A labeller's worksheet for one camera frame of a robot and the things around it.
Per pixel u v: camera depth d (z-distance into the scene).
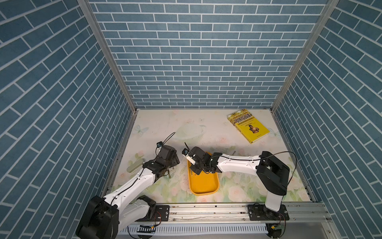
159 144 0.77
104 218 0.40
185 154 0.76
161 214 0.73
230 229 0.77
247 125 1.06
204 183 0.82
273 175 0.47
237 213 0.75
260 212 0.74
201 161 0.66
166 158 0.64
